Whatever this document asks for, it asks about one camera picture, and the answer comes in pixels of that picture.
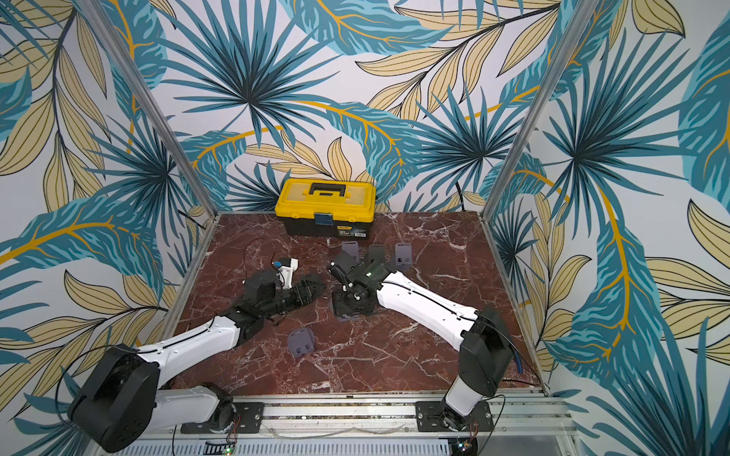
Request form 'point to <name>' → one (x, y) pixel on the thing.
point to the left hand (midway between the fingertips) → (323, 292)
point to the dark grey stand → (375, 255)
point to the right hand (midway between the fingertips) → (342, 308)
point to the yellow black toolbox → (326, 211)
